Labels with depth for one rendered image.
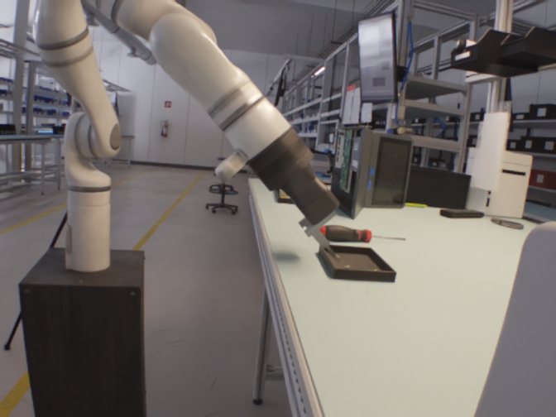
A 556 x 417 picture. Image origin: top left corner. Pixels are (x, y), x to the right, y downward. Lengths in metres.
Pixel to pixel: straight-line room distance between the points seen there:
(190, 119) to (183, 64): 11.74
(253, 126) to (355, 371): 0.30
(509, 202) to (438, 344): 1.04
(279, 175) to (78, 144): 0.48
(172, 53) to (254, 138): 0.14
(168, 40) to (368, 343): 0.38
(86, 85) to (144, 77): 11.86
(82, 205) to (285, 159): 0.49
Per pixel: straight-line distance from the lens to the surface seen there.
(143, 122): 12.47
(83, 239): 0.85
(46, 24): 0.70
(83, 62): 0.72
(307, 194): 0.48
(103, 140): 0.80
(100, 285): 0.80
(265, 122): 0.47
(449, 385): 0.31
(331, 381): 0.28
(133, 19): 0.52
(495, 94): 1.57
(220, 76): 0.47
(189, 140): 12.20
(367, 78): 2.38
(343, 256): 0.56
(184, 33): 0.47
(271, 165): 0.47
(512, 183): 1.36
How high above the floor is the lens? 1.16
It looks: 10 degrees down
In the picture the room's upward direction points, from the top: 6 degrees clockwise
